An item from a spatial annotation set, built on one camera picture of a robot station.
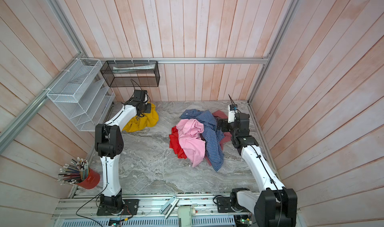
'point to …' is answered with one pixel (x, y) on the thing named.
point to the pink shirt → (190, 131)
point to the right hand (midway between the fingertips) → (226, 117)
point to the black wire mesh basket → (131, 73)
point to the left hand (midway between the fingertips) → (146, 108)
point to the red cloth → (174, 143)
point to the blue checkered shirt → (213, 138)
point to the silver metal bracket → (166, 209)
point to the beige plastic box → (185, 216)
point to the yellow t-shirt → (143, 121)
